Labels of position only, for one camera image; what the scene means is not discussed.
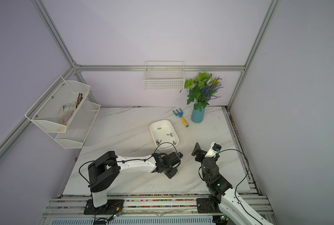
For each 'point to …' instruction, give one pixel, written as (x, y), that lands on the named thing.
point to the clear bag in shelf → (66, 112)
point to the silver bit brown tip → (158, 128)
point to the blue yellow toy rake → (179, 114)
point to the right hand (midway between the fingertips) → (203, 147)
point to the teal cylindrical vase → (197, 116)
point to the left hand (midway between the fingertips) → (171, 171)
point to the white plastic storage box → (163, 131)
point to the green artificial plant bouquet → (202, 89)
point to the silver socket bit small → (157, 142)
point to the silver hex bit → (170, 134)
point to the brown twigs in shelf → (79, 99)
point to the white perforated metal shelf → (53, 112)
